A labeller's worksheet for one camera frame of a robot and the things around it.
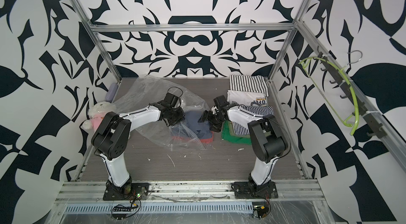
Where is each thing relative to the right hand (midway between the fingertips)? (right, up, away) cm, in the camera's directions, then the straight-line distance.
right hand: (202, 122), depth 91 cm
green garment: (+14, -8, -2) cm, 16 cm away
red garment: (0, -10, -5) cm, 11 cm away
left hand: (-10, +3, +5) cm, 11 cm away
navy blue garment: (-7, -2, -3) cm, 8 cm away
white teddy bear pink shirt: (-59, +5, -2) cm, 59 cm away
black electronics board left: (-35, -36, -21) cm, 55 cm away
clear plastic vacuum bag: (-33, +19, +18) cm, 42 cm away
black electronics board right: (+25, -36, -20) cm, 49 cm away
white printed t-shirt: (+29, +14, +14) cm, 35 cm away
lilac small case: (-63, +17, +21) cm, 69 cm away
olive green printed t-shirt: (+17, -5, -2) cm, 17 cm away
